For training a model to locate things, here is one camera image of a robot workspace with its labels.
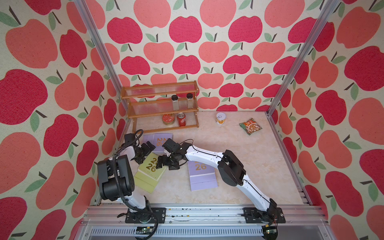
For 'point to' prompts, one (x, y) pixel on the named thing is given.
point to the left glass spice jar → (174, 98)
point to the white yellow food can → (220, 118)
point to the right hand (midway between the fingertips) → (160, 170)
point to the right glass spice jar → (190, 100)
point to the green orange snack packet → (250, 126)
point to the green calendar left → (147, 174)
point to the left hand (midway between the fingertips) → (150, 152)
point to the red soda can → (182, 119)
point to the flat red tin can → (168, 119)
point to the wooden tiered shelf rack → (162, 106)
